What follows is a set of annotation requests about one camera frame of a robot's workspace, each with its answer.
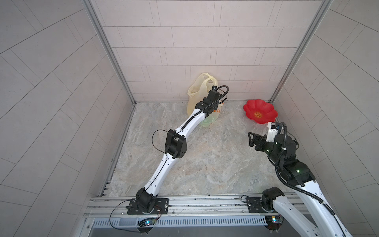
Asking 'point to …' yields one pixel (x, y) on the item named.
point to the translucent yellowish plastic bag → (198, 90)
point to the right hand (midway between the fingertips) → (253, 133)
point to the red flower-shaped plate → (260, 111)
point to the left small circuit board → (147, 221)
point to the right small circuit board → (274, 222)
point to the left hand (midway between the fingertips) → (214, 98)
